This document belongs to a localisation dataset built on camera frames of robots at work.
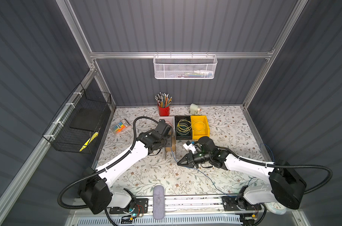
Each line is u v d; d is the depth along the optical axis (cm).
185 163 72
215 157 63
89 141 69
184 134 99
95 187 39
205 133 102
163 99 103
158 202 72
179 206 74
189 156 69
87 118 74
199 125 105
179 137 97
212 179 82
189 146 75
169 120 105
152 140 56
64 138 67
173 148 81
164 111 109
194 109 111
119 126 105
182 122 103
